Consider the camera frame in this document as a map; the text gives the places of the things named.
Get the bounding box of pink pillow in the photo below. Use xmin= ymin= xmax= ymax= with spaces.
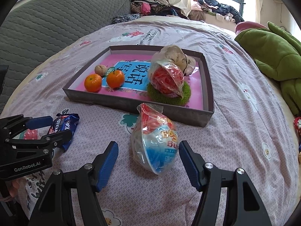
xmin=235 ymin=21 xmax=267 ymax=35

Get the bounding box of green fleece blanket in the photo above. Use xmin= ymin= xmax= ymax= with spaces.
xmin=235 ymin=21 xmax=301 ymax=116

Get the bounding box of beige fabric scrunchie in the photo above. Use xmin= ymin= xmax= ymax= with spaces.
xmin=150 ymin=45 xmax=196 ymax=76

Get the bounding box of grey quilted headboard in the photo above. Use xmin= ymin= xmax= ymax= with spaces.
xmin=1 ymin=0 xmax=131 ymax=109

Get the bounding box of brown walnut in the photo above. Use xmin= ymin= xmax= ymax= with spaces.
xmin=94 ymin=65 xmax=108 ymax=77

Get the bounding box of pile of clothes by headboard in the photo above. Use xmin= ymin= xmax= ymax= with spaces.
xmin=131 ymin=0 xmax=188 ymax=19

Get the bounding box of orange mandarin without stem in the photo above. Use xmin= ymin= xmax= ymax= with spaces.
xmin=84 ymin=73 xmax=102 ymax=93

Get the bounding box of red white jelly cup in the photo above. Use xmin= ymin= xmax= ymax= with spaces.
xmin=147 ymin=60 xmax=184 ymax=98

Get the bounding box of orange mandarin with stem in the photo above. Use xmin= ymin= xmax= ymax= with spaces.
xmin=106 ymin=69 xmax=125 ymax=89

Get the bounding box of dark patterned folded cloth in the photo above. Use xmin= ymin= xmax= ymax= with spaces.
xmin=112 ymin=14 xmax=140 ymax=24

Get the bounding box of blue red jelly cup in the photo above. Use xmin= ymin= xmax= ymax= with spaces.
xmin=131 ymin=103 xmax=179 ymax=176

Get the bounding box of green fuzzy ring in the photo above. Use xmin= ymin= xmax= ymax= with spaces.
xmin=147 ymin=81 xmax=191 ymax=107

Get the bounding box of pink strawberry bedsheet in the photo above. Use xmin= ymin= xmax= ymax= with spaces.
xmin=2 ymin=17 xmax=300 ymax=225

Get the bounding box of clothes pile on windowsill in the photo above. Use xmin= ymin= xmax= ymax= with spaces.
xmin=191 ymin=0 xmax=244 ymax=24

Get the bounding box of blue oreo cookie packet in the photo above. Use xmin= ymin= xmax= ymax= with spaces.
xmin=48 ymin=113 xmax=80 ymax=152

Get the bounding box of red patterned snack wrapper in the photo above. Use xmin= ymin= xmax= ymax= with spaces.
xmin=293 ymin=117 xmax=301 ymax=142

